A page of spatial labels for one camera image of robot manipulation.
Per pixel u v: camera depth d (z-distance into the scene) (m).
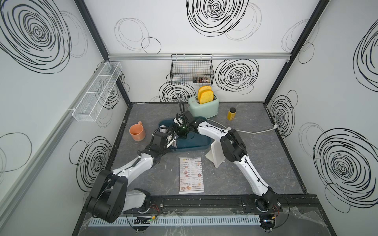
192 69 1.24
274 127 1.05
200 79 0.88
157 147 0.68
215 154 0.78
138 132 1.02
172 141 0.79
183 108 0.96
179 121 0.89
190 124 0.83
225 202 0.76
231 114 1.04
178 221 0.96
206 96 0.97
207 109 1.00
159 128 0.69
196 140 1.04
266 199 0.63
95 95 0.76
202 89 0.99
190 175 0.84
